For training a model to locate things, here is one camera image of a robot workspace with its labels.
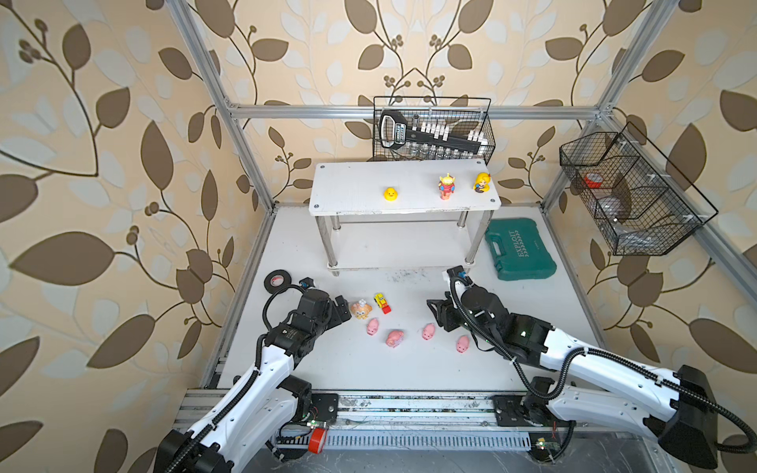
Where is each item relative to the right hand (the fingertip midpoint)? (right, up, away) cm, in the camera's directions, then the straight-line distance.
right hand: (435, 298), depth 76 cm
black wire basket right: (+51, +25, -3) cm, 57 cm away
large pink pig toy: (-11, -13, +6) cm, 17 cm away
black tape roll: (-50, +1, +23) cm, 55 cm away
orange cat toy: (-20, -6, +11) cm, 24 cm away
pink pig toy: (-17, -11, +11) cm, 23 cm away
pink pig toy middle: (0, -12, +9) cm, 15 cm away
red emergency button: (-29, -31, -9) cm, 43 cm away
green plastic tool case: (+33, +12, +25) cm, 43 cm away
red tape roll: (+45, +32, +4) cm, 55 cm away
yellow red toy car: (-15, -4, +17) cm, 23 cm away
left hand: (-28, -4, +7) cm, 30 cm away
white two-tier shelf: (-9, +22, -2) cm, 24 cm away
